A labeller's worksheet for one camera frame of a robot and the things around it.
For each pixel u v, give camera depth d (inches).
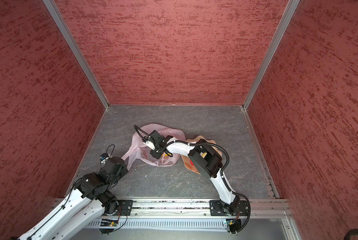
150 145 33.4
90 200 20.4
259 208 29.9
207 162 20.8
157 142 29.1
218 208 29.2
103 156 27.4
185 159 35.0
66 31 31.2
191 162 20.1
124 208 28.9
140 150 32.0
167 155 32.7
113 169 22.7
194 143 22.5
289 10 28.4
